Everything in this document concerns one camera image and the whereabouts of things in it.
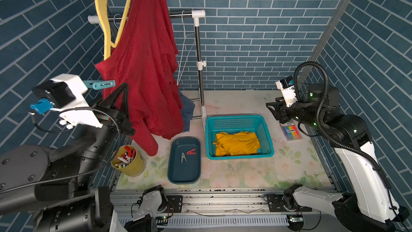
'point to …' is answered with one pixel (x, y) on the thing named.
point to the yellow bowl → (126, 160)
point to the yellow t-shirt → (228, 144)
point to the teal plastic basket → (257, 123)
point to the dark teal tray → (184, 160)
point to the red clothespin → (191, 152)
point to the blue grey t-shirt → (188, 106)
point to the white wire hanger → (179, 77)
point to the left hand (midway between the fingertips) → (137, 84)
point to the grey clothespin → (183, 156)
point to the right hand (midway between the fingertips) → (275, 102)
